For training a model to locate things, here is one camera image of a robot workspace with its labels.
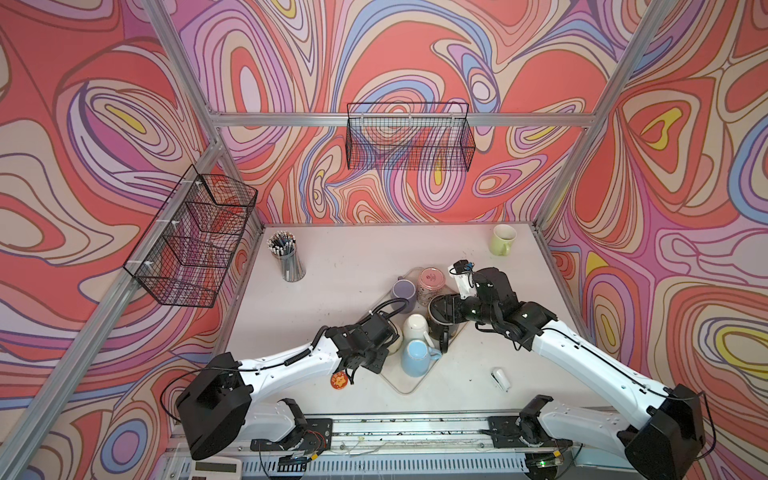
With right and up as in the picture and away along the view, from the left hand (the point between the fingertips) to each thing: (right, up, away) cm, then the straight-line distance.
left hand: (382, 354), depth 83 cm
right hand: (+16, +14, -5) cm, 21 cm away
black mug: (+15, +14, -13) cm, 24 cm away
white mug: (+9, +8, -1) cm, 12 cm away
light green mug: (+42, +33, +22) cm, 58 cm away
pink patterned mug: (+15, +20, +7) cm, 26 cm away
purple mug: (+7, +17, +14) cm, 23 cm away
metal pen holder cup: (-32, +31, +10) cm, 46 cm away
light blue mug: (+9, +2, -7) cm, 12 cm away
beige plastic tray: (+4, -5, 0) cm, 6 cm away
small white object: (+32, -6, -3) cm, 33 cm away
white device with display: (-38, -20, -16) cm, 46 cm away
